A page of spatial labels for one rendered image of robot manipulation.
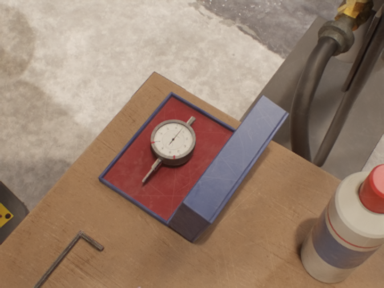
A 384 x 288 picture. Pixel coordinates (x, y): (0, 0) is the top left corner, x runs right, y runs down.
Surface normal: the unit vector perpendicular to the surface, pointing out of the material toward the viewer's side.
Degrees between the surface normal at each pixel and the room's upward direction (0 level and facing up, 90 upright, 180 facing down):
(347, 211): 42
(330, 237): 90
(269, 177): 0
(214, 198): 12
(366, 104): 0
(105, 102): 0
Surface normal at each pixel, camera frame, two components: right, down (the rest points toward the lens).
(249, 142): 0.18, -0.35
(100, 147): 0.00, -0.47
